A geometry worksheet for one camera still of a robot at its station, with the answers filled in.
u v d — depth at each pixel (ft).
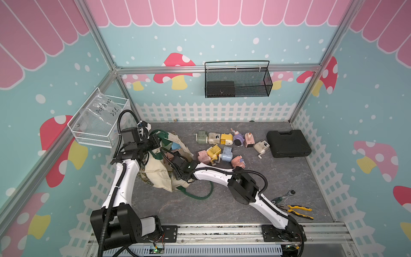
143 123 2.28
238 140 3.36
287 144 3.28
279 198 2.78
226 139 3.47
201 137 3.46
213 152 3.25
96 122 2.42
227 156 3.17
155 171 2.61
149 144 2.29
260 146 3.35
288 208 2.65
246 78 3.10
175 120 4.08
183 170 2.38
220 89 2.85
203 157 3.13
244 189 1.90
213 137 3.47
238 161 3.01
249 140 3.34
